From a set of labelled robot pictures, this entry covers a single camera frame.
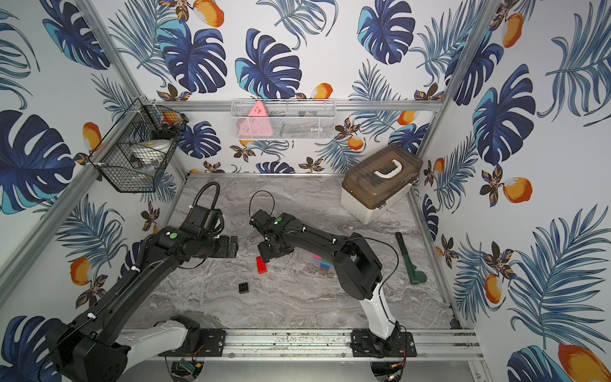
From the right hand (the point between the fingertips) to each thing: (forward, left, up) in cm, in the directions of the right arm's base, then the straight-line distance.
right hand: (272, 254), depth 87 cm
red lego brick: (-3, +4, -6) cm, 8 cm away
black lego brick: (-11, +10, -5) cm, 15 cm away
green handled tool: (-5, -53, -6) cm, 53 cm away
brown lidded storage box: (+26, -42, +14) cm, 51 cm away
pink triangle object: (+38, +7, +29) cm, 49 cm away
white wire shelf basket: (+51, -2, +24) cm, 57 cm away
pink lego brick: (-2, -17, +2) cm, 17 cm away
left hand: (-2, +14, +11) cm, 18 cm away
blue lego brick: (-3, -20, -5) cm, 20 cm away
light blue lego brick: (-3, -20, -1) cm, 20 cm away
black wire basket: (+17, +49, +30) cm, 60 cm away
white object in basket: (+22, +40, +29) cm, 54 cm away
